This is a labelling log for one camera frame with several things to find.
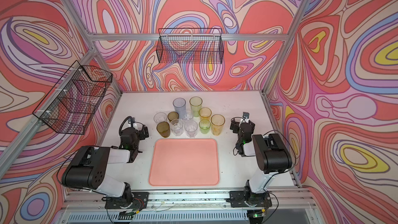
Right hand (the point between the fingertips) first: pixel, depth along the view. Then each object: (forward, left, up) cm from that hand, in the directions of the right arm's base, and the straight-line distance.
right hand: (242, 122), depth 97 cm
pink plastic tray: (-23, +36, -4) cm, 43 cm away
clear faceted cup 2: (0, +42, -3) cm, 42 cm away
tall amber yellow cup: (-3, +16, +6) cm, 17 cm away
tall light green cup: (+9, +29, +8) cm, 31 cm away
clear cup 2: (+6, +53, +1) cm, 53 cm away
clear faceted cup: (-1, +33, -2) cm, 33 cm away
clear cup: (+7, +34, 0) cm, 35 cm away
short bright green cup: (-1, +24, 0) cm, 24 cm away
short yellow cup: (+4, +24, +4) cm, 24 cm away
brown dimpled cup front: (-4, +49, +1) cm, 49 cm away
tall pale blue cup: (+8, +39, +8) cm, 41 cm away
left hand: (-1, +64, +2) cm, 64 cm away
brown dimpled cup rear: (+6, +45, +2) cm, 45 cm away
